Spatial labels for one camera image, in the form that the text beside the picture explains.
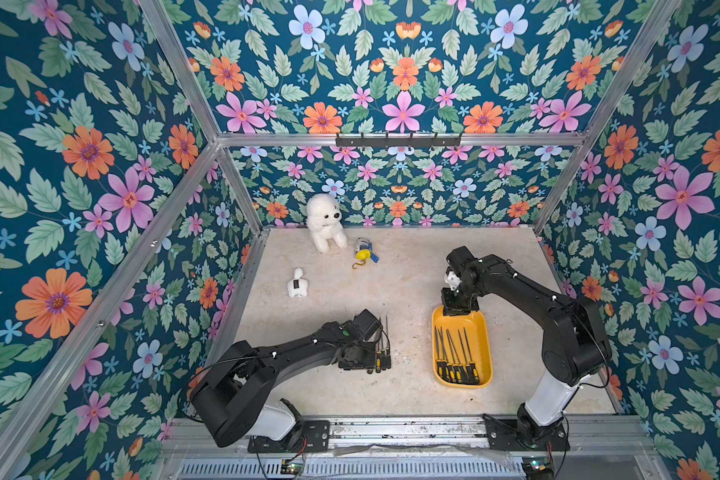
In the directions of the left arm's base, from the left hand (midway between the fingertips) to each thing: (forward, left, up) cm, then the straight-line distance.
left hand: (376, 362), depth 85 cm
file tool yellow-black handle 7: (-3, -23, 0) cm, 24 cm away
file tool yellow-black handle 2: (-4, -26, 0) cm, 27 cm away
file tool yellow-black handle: (+3, -4, 0) cm, 5 cm away
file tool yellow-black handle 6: (-3, -21, 0) cm, 22 cm away
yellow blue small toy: (+40, +2, +3) cm, 40 cm away
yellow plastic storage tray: (+2, -26, -1) cm, 26 cm away
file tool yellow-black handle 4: (-6, -24, 0) cm, 25 cm away
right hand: (+12, -22, +6) cm, 26 cm away
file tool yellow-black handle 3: (-4, -28, 0) cm, 28 cm away
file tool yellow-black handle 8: (+1, -1, -1) cm, 1 cm away
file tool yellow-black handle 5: (-3, -18, 0) cm, 18 cm away
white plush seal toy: (+46, +15, +16) cm, 50 cm away
